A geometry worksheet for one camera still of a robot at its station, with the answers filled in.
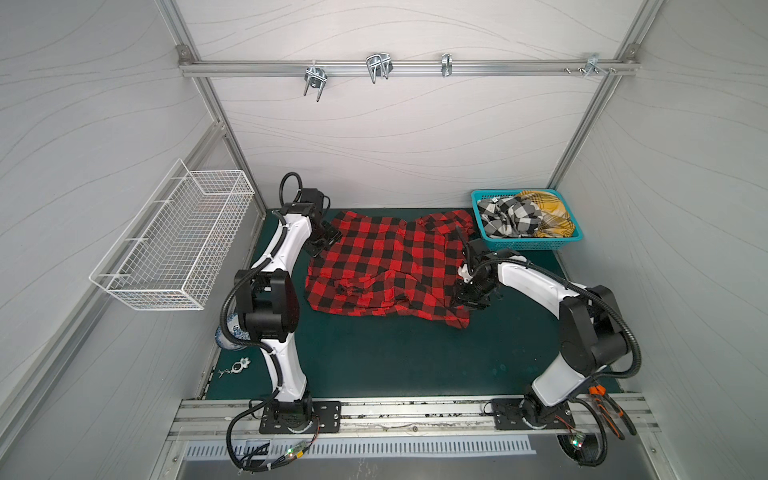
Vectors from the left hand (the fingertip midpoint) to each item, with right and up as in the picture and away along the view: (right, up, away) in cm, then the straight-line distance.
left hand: (337, 240), depth 93 cm
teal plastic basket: (+53, -1, +9) cm, 54 cm away
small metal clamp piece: (-25, -35, -13) cm, 45 cm away
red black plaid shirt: (+11, -9, +9) cm, 17 cm away
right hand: (+38, -18, -4) cm, 42 cm away
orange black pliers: (+73, -44, -18) cm, 87 cm away
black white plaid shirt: (+61, +8, +15) cm, 63 cm away
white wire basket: (-35, -2, -24) cm, 42 cm away
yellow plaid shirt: (+75, +7, +10) cm, 76 cm away
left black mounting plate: (-3, -40, -26) cm, 48 cm away
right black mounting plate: (+46, -43, -19) cm, 66 cm away
